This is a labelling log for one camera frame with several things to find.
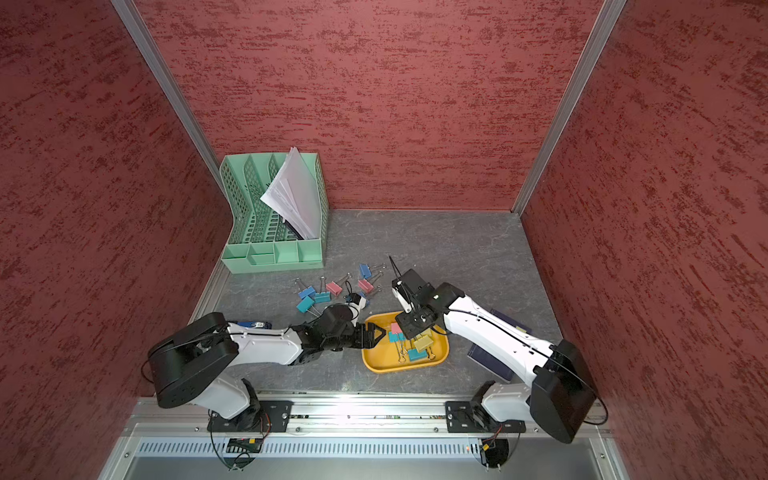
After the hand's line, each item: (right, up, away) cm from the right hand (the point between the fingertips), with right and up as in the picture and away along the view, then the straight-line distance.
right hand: (412, 327), depth 80 cm
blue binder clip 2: (-15, +13, +22) cm, 30 cm away
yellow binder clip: (+3, -5, +3) cm, 7 cm away
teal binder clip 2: (-33, +3, +13) cm, 36 cm away
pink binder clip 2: (-14, +9, +17) cm, 24 cm away
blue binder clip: (-34, +7, +17) cm, 39 cm away
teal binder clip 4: (+1, -9, +3) cm, 9 cm away
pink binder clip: (-24, +8, +18) cm, 31 cm away
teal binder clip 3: (-4, -5, +5) cm, 8 cm away
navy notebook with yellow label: (+23, -11, +3) cm, 25 cm away
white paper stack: (-37, +39, +15) cm, 56 cm away
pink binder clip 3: (-4, -2, +5) cm, 7 cm away
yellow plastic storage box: (-7, -9, +3) cm, 12 cm away
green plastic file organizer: (-56, +24, +30) cm, 68 cm away
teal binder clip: (-29, +6, +17) cm, 34 cm away
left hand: (-11, -5, +6) cm, 13 cm away
